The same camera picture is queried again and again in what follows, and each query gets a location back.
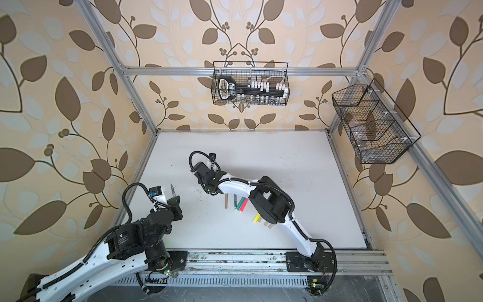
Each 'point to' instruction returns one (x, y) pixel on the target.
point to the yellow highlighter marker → (256, 218)
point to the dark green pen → (235, 200)
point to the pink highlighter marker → (243, 205)
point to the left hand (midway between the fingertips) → (178, 198)
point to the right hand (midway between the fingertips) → (206, 173)
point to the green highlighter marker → (240, 203)
